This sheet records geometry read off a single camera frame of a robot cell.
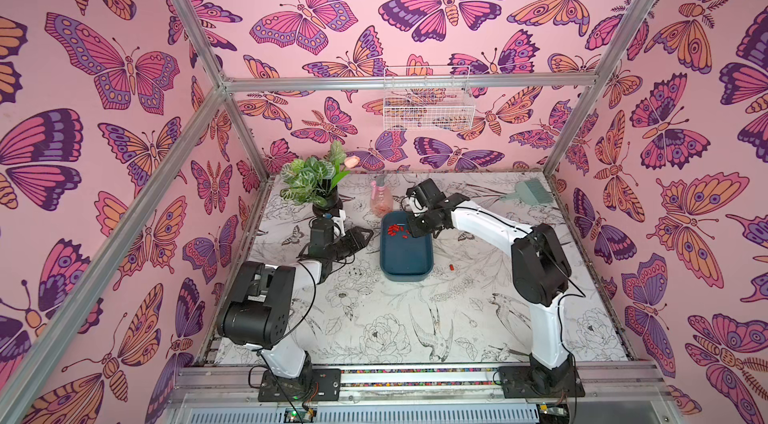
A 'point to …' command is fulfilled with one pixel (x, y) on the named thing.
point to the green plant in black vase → (313, 181)
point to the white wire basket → (428, 109)
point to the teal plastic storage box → (403, 256)
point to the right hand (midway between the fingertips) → (404, 230)
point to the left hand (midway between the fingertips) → (373, 233)
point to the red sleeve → (451, 267)
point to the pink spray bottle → (381, 197)
